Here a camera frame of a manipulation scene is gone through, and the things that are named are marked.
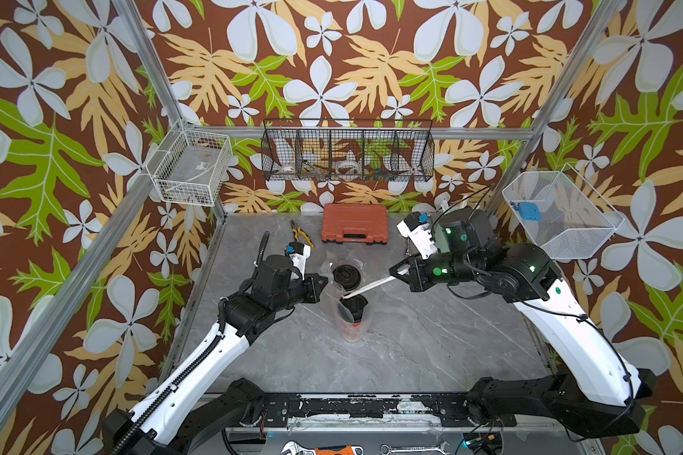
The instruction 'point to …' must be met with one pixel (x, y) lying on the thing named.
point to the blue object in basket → (528, 210)
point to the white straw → (357, 291)
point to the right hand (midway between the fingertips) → (387, 271)
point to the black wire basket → (347, 150)
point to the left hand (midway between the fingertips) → (330, 277)
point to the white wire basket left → (189, 166)
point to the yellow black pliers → (297, 230)
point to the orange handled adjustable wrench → (294, 448)
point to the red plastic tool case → (355, 223)
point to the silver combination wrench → (441, 447)
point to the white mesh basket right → (562, 211)
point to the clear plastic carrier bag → (336, 291)
